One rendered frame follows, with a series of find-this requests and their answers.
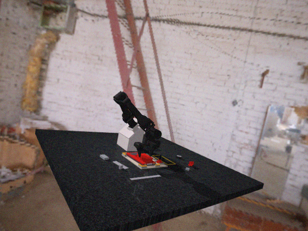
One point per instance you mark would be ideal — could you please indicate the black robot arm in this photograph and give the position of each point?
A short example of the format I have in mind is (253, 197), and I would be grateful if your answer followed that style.
(130, 111)

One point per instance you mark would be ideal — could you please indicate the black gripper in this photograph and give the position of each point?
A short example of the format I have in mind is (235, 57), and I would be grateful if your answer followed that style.
(139, 146)

